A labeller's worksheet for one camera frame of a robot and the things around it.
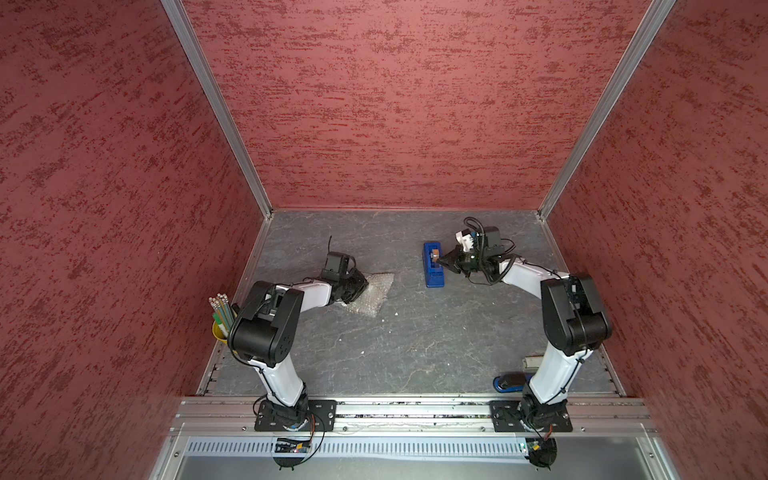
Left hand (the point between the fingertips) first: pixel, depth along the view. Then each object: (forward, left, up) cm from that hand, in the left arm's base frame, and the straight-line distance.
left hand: (369, 287), depth 97 cm
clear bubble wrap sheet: (-6, -1, +2) cm, 6 cm away
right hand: (+4, -22, +8) cm, 23 cm away
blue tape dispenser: (+3, -22, +3) cm, 22 cm away
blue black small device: (-27, -43, -6) cm, 51 cm away
